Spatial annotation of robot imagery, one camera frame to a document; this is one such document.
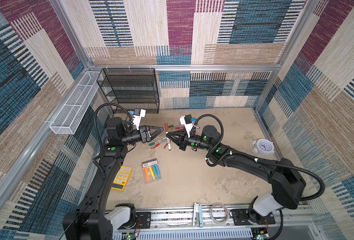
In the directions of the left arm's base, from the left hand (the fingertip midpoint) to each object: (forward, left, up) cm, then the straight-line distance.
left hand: (161, 128), depth 67 cm
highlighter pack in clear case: (-6, +9, -33) cm, 35 cm away
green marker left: (+14, +11, -34) cm, 38 cm away
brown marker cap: (0, -2, +1) cm, 3 cm away
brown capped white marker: (-4, -3, -7) cm, 8 cm away
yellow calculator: (-9, +25, -33) cm, 42 cm away
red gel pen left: (+13, +7, -34) cm, 37 cm away
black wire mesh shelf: (+49, +26, -17) cm, 58 cm away
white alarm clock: (+8, -61, -30) cm, 69 cm away
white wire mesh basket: (+23, +60, -17) cm, 67 cm away
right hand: (-2, -2, -4) cm, 5 cm away
